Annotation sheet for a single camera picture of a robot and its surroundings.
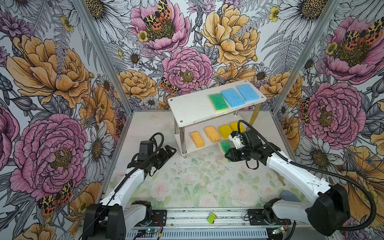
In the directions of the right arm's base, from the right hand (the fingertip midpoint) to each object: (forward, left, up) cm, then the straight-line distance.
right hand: (229, 159), depth 80 cm
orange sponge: (+20, +7, -3) cm, 21 cm away
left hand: (+3, +31, -3) cm, 31 cm away
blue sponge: (+23, -2, +22) cm, 32 cm away
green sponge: (+7, +2, +3) cm, 7 cm away
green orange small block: (-25, +11, -11) cm, 29 cm away
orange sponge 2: (+16, +16, -4) cm, 23 cm away
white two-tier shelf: (+10, +13, +21) cm, 27 cm away
